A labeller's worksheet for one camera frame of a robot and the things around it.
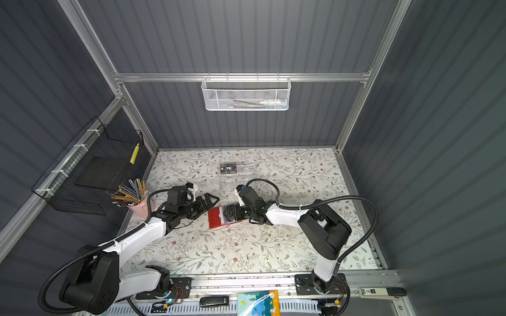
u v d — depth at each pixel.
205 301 0.68
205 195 0.79
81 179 0.74
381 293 0.69
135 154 0.83
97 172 0.77
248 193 0.71
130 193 0.88
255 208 0.70
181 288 0.72
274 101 0.90
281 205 0.60
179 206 0.68
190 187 0.82
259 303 0.70
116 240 0.47
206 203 0.77
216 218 0.91
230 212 0.79
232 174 0.99
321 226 0.48
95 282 0.41
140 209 0.87
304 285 0.73
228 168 1.00
